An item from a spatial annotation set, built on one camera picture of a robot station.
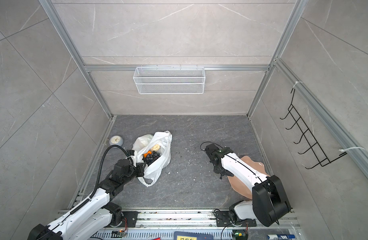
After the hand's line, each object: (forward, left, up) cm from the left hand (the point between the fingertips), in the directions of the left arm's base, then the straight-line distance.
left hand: (146, 160), depth 84 cm
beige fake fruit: (+11, -4, -4) cm, 13 cm away
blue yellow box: (-35, -21, -7) cm, 41 cm away
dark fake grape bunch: (+4, -2, -4) cm, 6 cm away
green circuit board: (-36, -48, -9) cm, 60 cm away
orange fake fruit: (+8, 0, -4) cm, 9 cm away
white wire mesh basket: (+50, -14, +20) cm, 55 cm away
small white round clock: (+20, +24, -6) cm, 32 cm away
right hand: (-6, -45, -3) cm, 46 cm away
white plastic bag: (+13, +3, -1) cm, 13 cm away
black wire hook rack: (-7, -78, +24) cm, 82 cm away
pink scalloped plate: (-14, -53, -7) cm, 55 cm away
